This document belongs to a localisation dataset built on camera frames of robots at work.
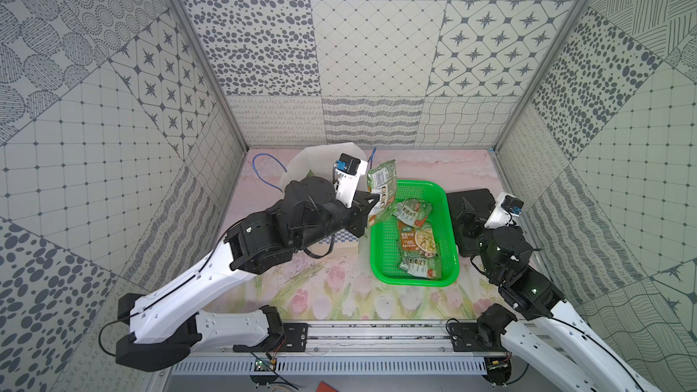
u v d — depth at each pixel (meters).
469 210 0.64
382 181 0.57
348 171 0.45
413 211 0.99
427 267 0.86
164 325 0.37
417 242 0.91
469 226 0.62
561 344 0.47
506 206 0.56
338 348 0.73
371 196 0.54
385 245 0.93
